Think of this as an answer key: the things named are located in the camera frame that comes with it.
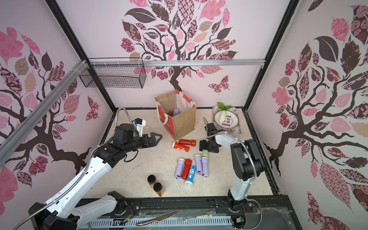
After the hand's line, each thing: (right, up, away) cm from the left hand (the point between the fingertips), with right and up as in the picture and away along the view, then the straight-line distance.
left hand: (156, 140), depth 74 cm
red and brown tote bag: (+13, +8, +19) cm, 25 cm away
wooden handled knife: (+2, -39, -4) cm, 39 cm away
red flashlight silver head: (+9, -6, +21) cm, 23 cm away
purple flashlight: (+23, -14, +14) cm, 31 cm away
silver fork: (+15, -39, -4) cm, 42 cm away
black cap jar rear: (-3, -22, +1) cm, 22 cm away
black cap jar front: (+2, -24, -2) cm, 24 cm away
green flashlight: (+28, -11, +17) cm, 35 cm away
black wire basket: (-32, +43, +21) cm, 58 cm away
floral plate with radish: (+48, +13, +39) cm, 64 cm away
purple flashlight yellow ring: (+12, -18, +11) cm, 24 cm away
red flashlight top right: (+20, -5, +25) cm, 32 cm away
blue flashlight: (+18, -22, +8) cm, 30 cm away
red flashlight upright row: (+17, -16, +13) cm, 27 cm away
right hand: (+29, -8, +21) cm, 37 cm away
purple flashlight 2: (+27, -15, +14) cm, 34 cm away
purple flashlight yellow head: (+7, +18, +36) cm, 41 cm away
